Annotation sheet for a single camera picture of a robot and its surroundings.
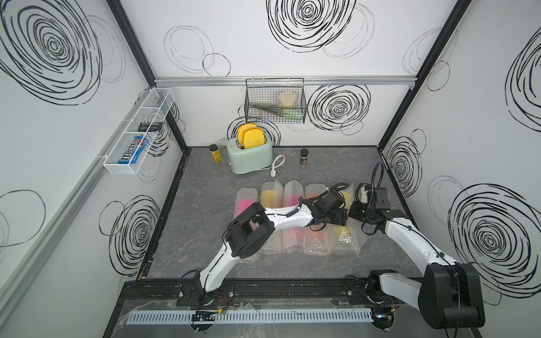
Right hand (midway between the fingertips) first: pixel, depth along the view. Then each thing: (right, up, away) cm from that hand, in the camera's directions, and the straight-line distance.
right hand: (354, 209), depth 88 cm
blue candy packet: (-83, +23, -17) cm, 87 cm away
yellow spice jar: (-64, +25, +21) cm, 72 cm away
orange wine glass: (-18, -10, -9) cm, 22 cm away
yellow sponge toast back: (-49, +35, +10) cm, 61 cm away
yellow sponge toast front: (-44, +32, +9) cm, 55 cm away
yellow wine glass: (-7, -9, -8) cm, 14 cm away
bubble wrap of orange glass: (-18, +8, +6) cm, 20 cm away
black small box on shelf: (-79, +33, -9) cm, 86 cm away
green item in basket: (-25, +42, +9) cm, 50 cm away
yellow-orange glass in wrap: (-35, +5, +4) cm, 35 cm away
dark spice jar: (-18, +23, +20) cm, 35 cm away
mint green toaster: (-49, +20, +16) cm, 55 cm away
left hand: (-5, -3, 0) cm, 6 cm away
